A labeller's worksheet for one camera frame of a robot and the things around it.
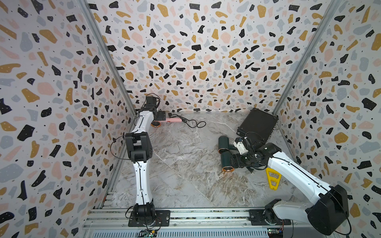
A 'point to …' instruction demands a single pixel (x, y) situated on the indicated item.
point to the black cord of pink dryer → (172, 115)
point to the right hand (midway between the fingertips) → (235, 161)
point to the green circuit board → (148, 233)
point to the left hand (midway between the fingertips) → (158, 115)
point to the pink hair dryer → (158, 123)
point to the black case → (258, 126)
